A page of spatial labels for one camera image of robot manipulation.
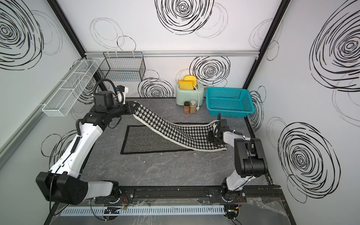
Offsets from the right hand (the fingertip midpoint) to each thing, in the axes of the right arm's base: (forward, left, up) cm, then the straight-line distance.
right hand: (209, 138), depth 95 cm
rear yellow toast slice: (+40, +13, +21) cm, 46 cm away
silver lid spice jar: (+22, +11, +5) cm, 25 cm away
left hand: (+4, +43, +30) cm, 52 cm away
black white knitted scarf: (+2, +10, 0) cm, 10 cm away
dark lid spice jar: (+22, +16, +6) cm, 28 cm away
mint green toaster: (+29, +18, +12) cm, 36 cm away
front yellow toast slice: (+34, +16, +19) cm, 42 cm away
